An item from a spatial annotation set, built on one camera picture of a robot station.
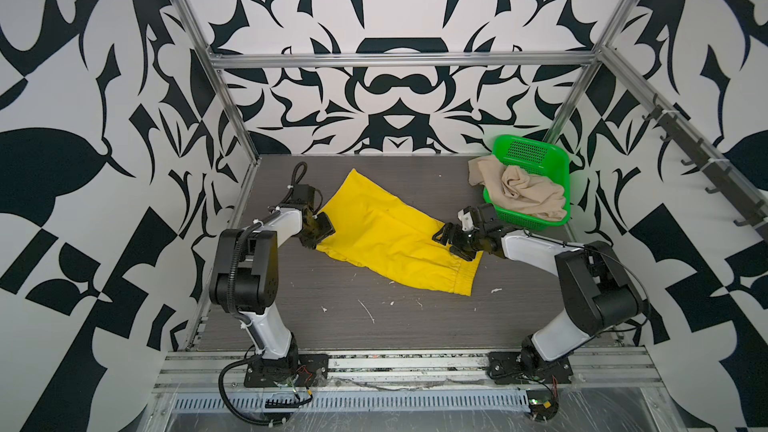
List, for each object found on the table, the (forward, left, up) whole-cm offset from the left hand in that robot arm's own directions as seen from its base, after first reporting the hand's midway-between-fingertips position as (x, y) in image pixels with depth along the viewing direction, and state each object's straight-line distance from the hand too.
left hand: (328, 227), depth 96 cm
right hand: (-6, -35, +1) cm, 36 cm away
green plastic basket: (+27, -81, 0) cm, 86 cm away
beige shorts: (+9, -61, +6) cm, 61 cm away
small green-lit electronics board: (-47, -53, -4) cm, 71 cm away
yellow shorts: (+1, -14, -2) cm, 14 cm away
